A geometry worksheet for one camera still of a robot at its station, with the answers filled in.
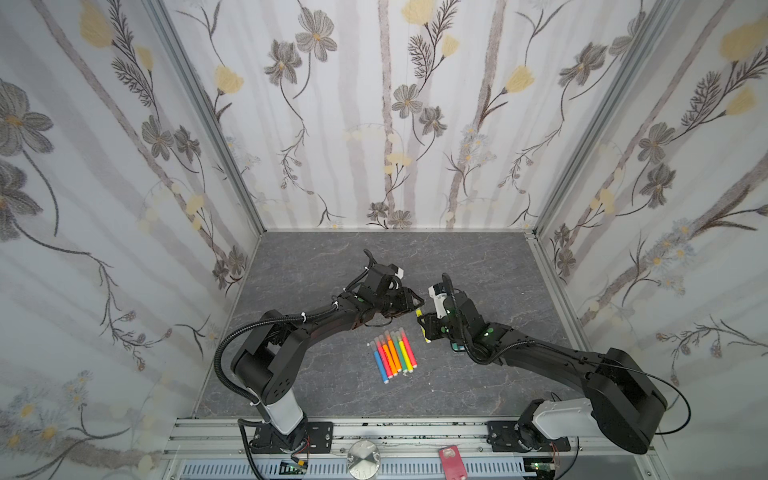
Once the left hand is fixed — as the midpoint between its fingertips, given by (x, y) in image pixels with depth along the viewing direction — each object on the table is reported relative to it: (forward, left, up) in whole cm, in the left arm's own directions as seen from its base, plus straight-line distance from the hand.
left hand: (418, 297), depth 85 cm
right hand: (-4, +2, -1) cm, 5 cm away
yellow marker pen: (-4, 0, -2) cm, 5 cm away
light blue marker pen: (-16, +11, -13) cm, 23 cm away
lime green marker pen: (-12, +4, -13) cm, 18 cm away
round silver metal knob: (-39, +15, +2) cm, 42 cm away
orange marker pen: (-11, +7, -13) cm, 19 cm away
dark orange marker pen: (-7, +11, -13) cm, 19 cm away
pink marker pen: (-13, +1, -13) cm, 19 cm away
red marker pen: (-14, +10, -13) cm, 22 cm away
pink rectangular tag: (-40, -6, -12) cm, 42 cm away
